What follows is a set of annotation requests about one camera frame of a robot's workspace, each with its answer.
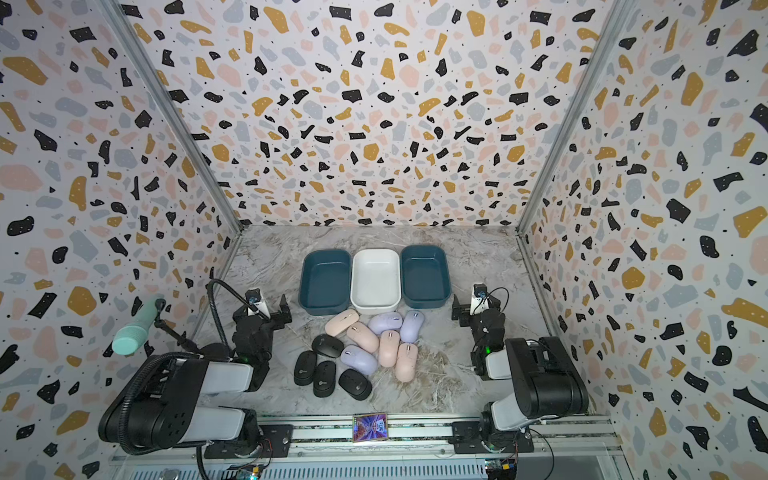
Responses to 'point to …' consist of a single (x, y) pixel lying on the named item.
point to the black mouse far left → (305, 368)
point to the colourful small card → (370, 427)
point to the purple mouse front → (359, 359)
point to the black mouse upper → (326, 345)
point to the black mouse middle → (324, 378)
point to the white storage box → (375, 281)
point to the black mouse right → (355, 384)
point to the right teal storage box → (425, 276)
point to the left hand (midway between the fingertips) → (272, 298)
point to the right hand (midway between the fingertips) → (479, 294)
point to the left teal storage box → (325, 286)
